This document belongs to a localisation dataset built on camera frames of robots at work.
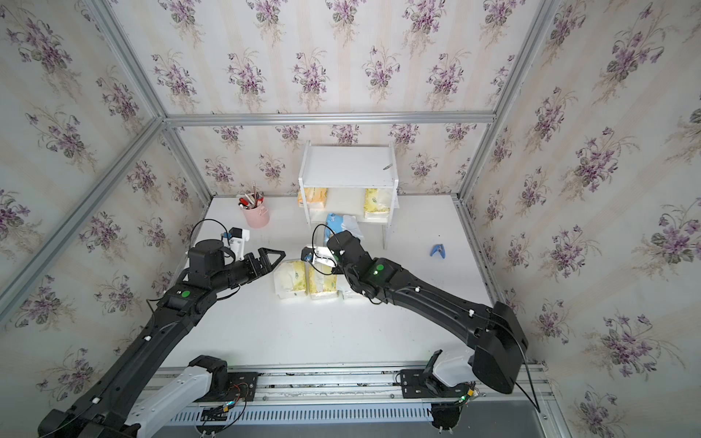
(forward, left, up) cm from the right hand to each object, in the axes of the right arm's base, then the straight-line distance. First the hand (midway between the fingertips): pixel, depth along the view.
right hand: (342, 237), depth 77 cm
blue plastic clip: (+12, -35, -23) cm, 43 cm away
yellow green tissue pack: (-4, +18, -19) cm, 27 cm away
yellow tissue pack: (-5, +8, -19) cm, 21 cm away
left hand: (-8, +17, -1) cm, 19 cm away
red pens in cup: (+27, +39, -14) cm, 49 cm away
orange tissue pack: (+22, +12, -5) cm, 26 cm away
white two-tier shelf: (+15, -2, +9) cm, 17 cm away
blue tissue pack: (+6, +3, -1) cm, 7 cm away
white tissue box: (-6, 0, -18) cm, 19 cm away
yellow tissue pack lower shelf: (+19, -9, -5) cm, 22 cm away
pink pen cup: (+23, +36, -18) cm, 46 cm away
